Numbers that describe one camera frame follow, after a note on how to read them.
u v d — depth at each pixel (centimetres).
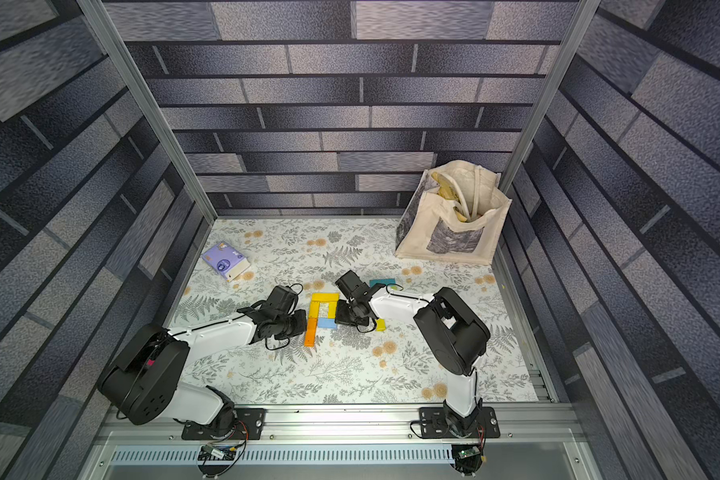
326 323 92
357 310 69
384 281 102
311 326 90
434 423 74
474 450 74
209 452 71
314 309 94
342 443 75
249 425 74
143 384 43
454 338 50
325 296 97
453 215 85
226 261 100
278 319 72
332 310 94
